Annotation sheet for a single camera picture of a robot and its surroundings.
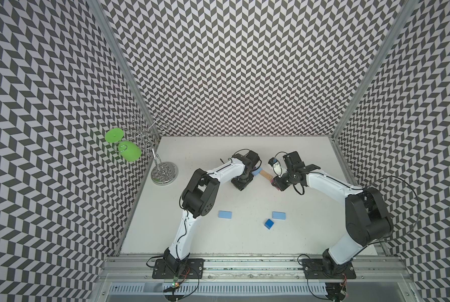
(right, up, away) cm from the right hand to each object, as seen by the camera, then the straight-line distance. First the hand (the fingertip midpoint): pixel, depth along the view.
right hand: (276, 183), depth 91 cm
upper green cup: (-71, +22, -14) cm, 76 cm away
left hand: (-15, -1, +5) cm, 16 cm away
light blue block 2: (-25, -14, -3) cm, 29 cm away
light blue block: (-9, +5, +8) cm, 13 cm away
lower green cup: (-68, +16, -9) cm, 70 cm away
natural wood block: (-3, +3, +9) cm, 10 cm away
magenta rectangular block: (-2, +1, +1) cm, 3 cm away
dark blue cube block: (-5, -17, -8) cm, 19 cm away
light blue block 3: (0, -14, -4) cm, 15 cm away
